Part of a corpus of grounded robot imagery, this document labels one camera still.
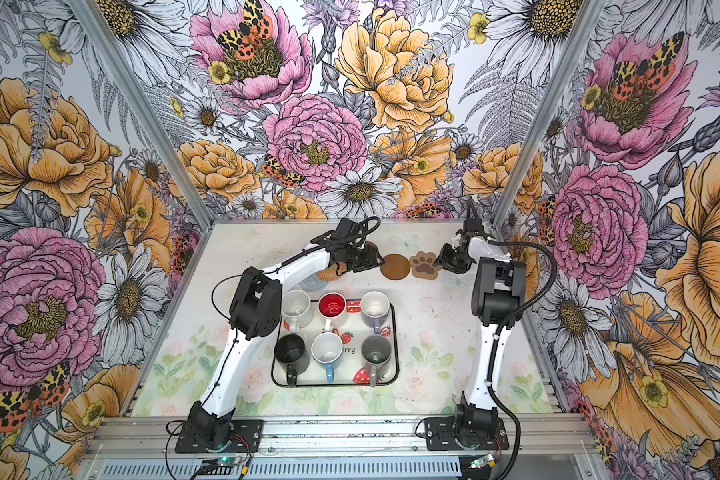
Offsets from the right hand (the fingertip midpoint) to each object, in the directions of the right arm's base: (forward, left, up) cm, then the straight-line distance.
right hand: (441, 268), depth 106 cm
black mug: (-31, +47, +2) cm, 56 cm away
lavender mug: (-15, +23, 0) cm, 28 cm away
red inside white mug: (-15, +37, +2) cm, 40 cm away
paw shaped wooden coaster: (+2, +6, -2) cm, 6 cm away
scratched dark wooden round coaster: (-2, +24, +15) cm, 28 cm away
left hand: (-3, +22, +5) cm, 23 cm away
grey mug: (-30, +23, +1) cm, 38 cm away
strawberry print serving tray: (-26, +32, -1) cm, 41 cm away
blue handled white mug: (-29, +38, +2) cm, 48 cm away
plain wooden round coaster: (+2, +15, -1) cm, 16 cm away
